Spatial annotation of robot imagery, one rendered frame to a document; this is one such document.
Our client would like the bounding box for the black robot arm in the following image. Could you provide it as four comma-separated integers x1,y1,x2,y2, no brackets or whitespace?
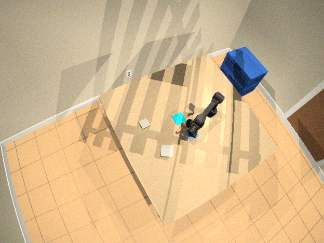
186,92,225,136

